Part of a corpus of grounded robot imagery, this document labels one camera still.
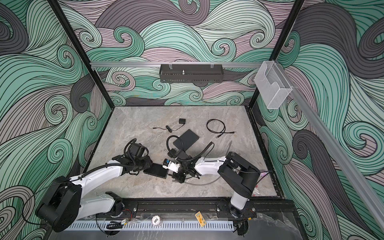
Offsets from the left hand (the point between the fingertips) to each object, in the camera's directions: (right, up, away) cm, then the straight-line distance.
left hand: (151, 162), depth 88 cm
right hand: (+13, -7, -2) cm, 15 cm away
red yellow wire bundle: (-5, -21, -17) cm, 28 cm away
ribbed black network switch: (+4, -4, -2) cm, 6 cm away
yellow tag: (+28, -22, -18) cm, 40 cm away
